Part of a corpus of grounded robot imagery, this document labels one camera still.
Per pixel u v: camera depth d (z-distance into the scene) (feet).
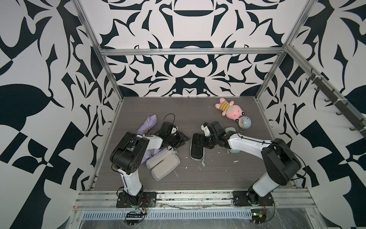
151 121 3.30
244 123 3.16
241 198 2.44
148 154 2.79
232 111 3.43
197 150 2.93
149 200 2.43
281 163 1.50
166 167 2.79
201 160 2.79
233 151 2.90
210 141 2.51
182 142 2.79
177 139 2.76
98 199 2.51
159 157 2.78
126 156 1.57
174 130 2.68
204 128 2.79
